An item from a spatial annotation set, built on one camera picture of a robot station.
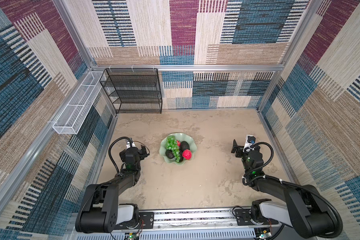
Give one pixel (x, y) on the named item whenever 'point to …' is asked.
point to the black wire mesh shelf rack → (133, 90)
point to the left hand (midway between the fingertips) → (133, 145)
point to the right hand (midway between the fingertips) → (242, 142)
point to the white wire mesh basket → (71, 119)
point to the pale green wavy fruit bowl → (182, 137)
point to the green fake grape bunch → (171, 144)
